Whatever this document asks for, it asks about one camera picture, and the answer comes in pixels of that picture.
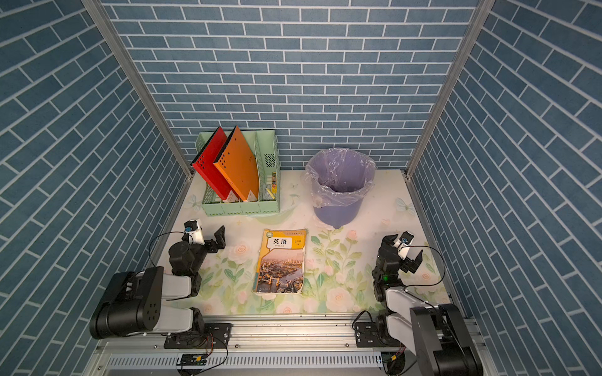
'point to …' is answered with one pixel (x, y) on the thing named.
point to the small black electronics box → (194, 359)
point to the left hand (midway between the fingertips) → (217, 227)
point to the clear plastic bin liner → (339, 175)
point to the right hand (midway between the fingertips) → (410, 244)
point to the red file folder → (204, 164)
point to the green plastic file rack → (265, 146)
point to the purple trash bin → (339, 215)
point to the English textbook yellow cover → (279, 266)
